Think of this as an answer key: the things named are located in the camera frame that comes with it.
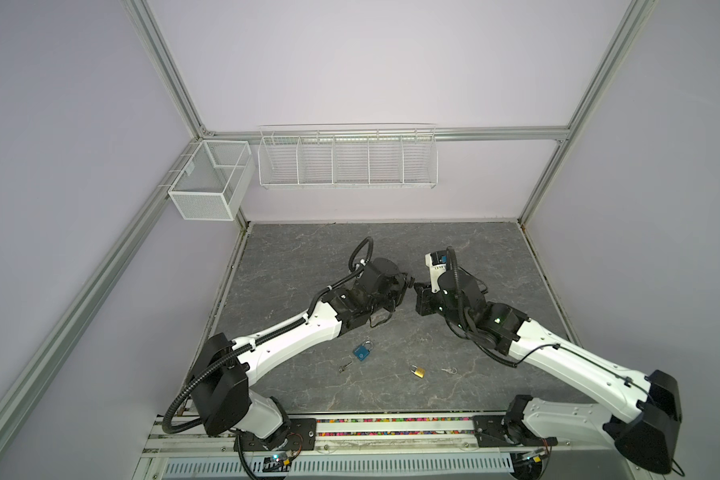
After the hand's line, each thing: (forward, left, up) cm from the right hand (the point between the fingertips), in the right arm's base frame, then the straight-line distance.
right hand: (415, 287), depth 75 cm
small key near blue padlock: (-13, +20, -23) cm, 33 cm away
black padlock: (+1, +1, +1) cm, 2 cm away
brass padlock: (-14, -2, -22) cm, 26 cm away
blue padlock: (-8, +14, -22) cm, 27 cm away
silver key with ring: (-13, -11, -23) cm, 29 cm away
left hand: (+1, -1, +1) cm, 2 cm away
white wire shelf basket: (+52, +2, +5) cm, 52 cm away
